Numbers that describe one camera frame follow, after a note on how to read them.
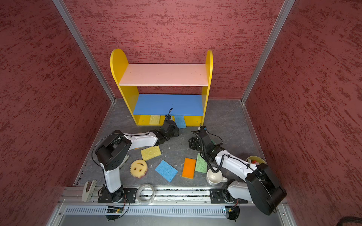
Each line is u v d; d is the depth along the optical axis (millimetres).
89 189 740
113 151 501
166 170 816
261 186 415
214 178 803
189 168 835
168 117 871
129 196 743
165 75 789
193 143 757
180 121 1014
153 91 1173
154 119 1045
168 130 747
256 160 728
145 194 769
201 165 838
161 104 952
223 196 666
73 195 772
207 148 655
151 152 895
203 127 791
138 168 813
